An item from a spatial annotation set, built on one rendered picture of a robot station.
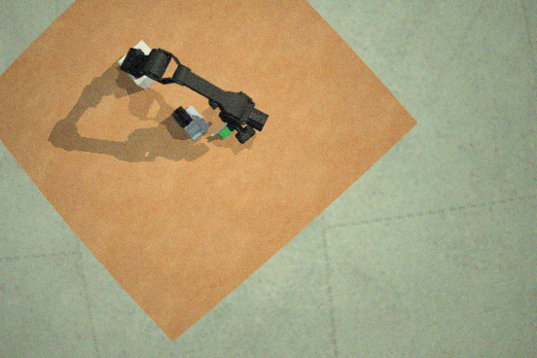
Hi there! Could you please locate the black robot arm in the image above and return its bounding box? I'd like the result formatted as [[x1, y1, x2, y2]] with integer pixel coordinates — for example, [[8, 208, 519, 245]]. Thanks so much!
[[120, 48, 269, 131]]

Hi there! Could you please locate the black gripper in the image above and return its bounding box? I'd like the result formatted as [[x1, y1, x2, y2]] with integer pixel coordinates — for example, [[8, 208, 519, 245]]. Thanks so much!
[[208, 100, 256, 144]]

